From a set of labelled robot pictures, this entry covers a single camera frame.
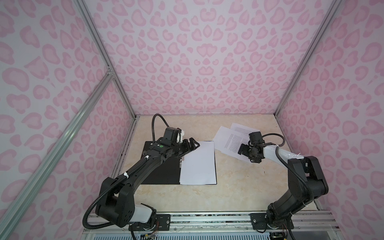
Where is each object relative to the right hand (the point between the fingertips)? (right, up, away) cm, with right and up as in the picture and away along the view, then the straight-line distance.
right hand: (245, 152), depth 95 cm
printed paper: (-8, +6, +10) cm, 14 cm away
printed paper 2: (+4, +14, +18) cm, 23 cm away
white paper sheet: (-29, -9, -2) cm, 31 cm away
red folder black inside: (-47, -11, -4) cm, 49 cm away
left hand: (-31, +6, -13) cm, 34 cm away
